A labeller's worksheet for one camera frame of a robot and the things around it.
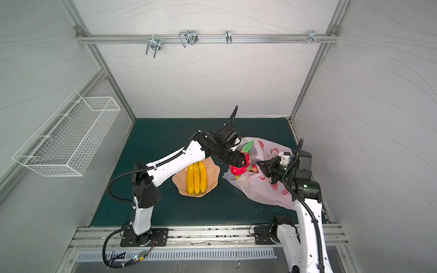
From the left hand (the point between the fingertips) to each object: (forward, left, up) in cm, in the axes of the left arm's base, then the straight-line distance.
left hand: (238, 163), depth 76 cm
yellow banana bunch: (0, +21, -16) cm, 26 cm away
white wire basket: (+1, +71, +13) cm, 72 cm away
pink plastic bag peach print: (-9, -7, 0) cm, 11 cm away
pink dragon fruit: (-3, 0, -2) cm, 4 cm away
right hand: (-2, -8, +5) cm, 10 cm away
